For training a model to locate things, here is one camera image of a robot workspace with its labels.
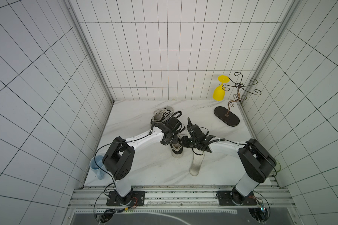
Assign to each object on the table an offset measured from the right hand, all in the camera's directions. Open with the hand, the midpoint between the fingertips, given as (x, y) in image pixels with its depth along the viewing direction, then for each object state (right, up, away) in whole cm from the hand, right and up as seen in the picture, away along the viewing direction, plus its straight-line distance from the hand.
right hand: (180, 138), depth 92 cm
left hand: (-7, -2, -5) cm, 9 cm away
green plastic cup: (+50, -11, -20) cm, 55 cm away
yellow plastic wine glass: (+26, +32, +2) cm, 41 cm away
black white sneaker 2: (-3, -6, -9) cm, 11 cm away
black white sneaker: (-14, +16, +8) cm, 23 cm away
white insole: (+10, -12, -6) cm, 17 cm away
